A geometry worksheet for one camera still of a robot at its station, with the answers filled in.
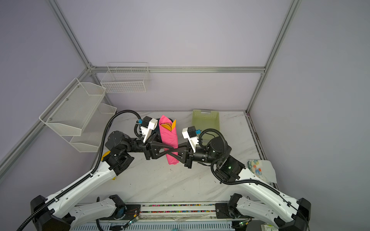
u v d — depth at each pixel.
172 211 0.75
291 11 0.69
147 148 0.48
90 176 0.45
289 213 0.39
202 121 1.14
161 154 0.50
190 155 0.49
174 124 0.49
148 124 0.47
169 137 0.51
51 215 0.38
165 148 0.49
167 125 0.48
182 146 0.53
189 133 0.48
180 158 0.52
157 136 0.53
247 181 0.44
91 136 0.50
